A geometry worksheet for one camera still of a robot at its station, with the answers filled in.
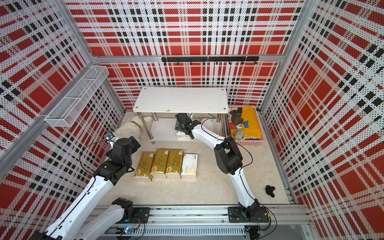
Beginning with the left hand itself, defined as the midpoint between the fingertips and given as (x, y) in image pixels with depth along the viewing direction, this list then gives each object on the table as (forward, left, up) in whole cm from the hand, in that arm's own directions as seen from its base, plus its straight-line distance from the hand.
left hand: (128, 142), depth 78 cm
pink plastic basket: (+10, -77, -16) cm, 79 cm away
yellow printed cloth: (+21, -72, -13) cm, 76 cm away
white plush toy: (+17, +10, -12) cm, 23 cm away
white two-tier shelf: (+12, -16, +13) cm, 24 cm away
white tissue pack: (-7, -32, -16) cm, 36 cm away
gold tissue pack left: (-11, -6, -14) cm, 18 cm away
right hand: (+20, -29, -9) cm, 36 cm away
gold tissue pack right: (-6, -23, -14) cm, 27 cm away
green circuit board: (-36, -3, -20) cm, 42 cm away
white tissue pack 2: (+12, -26, -11) cm, 30 cm away
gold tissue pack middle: (-4, -14, -14) cm, 20 cm away
